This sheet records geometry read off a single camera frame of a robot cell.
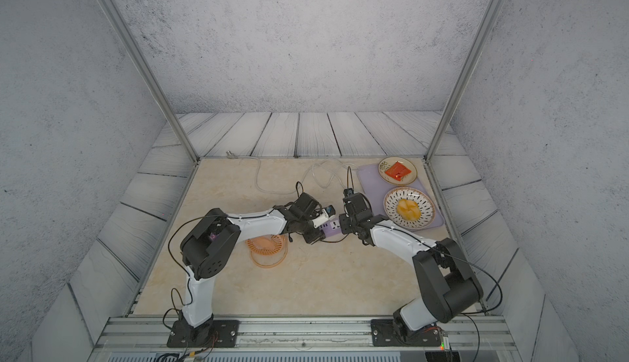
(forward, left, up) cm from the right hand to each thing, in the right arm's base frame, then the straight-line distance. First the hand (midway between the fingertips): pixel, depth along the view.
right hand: (348, 217), depth 91 cm
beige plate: (+33, -21, -6) cm, 40 cm away
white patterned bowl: (+11, -32, -5) cm, 34 cm away
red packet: (+29, -25, -6) cm, 39 cm away
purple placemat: (+19, -14, -8) cm, 25 cm away
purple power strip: (-2, +6, -4) cm, 7 cm away
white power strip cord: (+28, +15, -7) cm, 32 cm away
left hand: (-2, +9, -6) cm, 11 cm away
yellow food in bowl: (+6, -25, -5) cm, 26 cm away
